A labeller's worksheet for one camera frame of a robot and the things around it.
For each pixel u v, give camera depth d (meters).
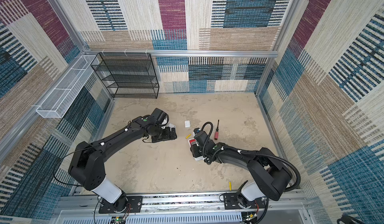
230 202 0.73
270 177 0.43
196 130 0.81
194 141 0.70
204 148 0.67
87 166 0.44
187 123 1.02
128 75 1.11
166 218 0.78
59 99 0.73
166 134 0.77
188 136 0.97
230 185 0.78
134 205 0.73
